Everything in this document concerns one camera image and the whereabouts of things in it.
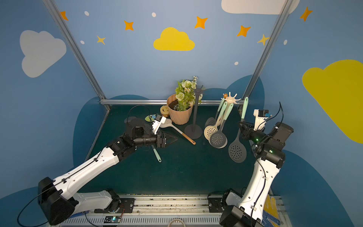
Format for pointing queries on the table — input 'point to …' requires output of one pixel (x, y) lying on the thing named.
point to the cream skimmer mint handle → (210, 129)
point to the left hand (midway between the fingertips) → (176, 138)
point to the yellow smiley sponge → (164, 111)
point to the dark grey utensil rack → (194, 131)
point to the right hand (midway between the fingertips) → (242, 122)
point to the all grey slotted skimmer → (129, 118)
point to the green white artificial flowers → (185, 94)
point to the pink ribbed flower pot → (178, 117)
